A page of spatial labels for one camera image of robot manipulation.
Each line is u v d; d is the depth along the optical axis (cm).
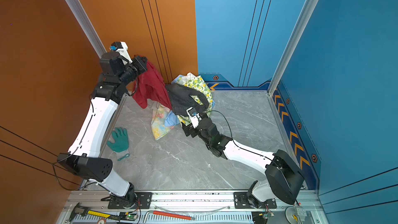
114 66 50
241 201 72
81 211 70
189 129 69
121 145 89
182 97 94
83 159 41
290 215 68
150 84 77
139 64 60
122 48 59
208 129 58
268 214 69
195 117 65
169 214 70
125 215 71
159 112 105
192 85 109
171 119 99
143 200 74
